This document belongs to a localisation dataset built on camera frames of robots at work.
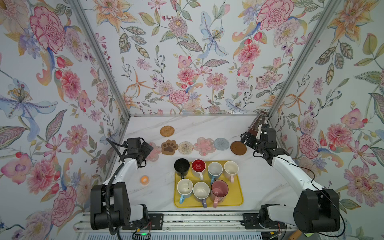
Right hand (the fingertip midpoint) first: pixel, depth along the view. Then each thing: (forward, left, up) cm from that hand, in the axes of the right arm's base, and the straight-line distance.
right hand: (246, 137), depth 87 cm
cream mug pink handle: (-14, +9, -12) cm, 21 cm away
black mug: (-15, +37, -10) cm, 41 cm away
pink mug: (-26, +16, -14) cm, 34 cm away
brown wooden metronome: (+16, -11, -2) cm, 19 cm away
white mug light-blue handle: (-25, +35, -15) cm, 46 cm away
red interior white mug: (-12, +28, -15) cm, 34 cm away
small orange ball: (-22, +59, -16) cm, 65 cm away
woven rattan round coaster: (+15, +51, -15) cm, 56 cm away
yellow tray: (-30, +30, -8) cm, 43 cm away
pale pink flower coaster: (-6, +57, -16) cm, 59 cm away
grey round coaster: (+6, +12, -16) cm, 21 cm away
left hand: (-6, +58, -7) cm, 59 cm away
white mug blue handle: (-15, +18, -12) cm, 27 cm away
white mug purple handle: (-27, +26, -15) cm, 40 cm away
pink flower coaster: (+4, +24, -16) cm, 29 cm away
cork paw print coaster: (+2, +48, -16) cm, 51 cm away
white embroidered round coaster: (+1, +37, -15) cm, 40 cm away
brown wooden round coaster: (+3, +1, -16) cm, 16 cm away
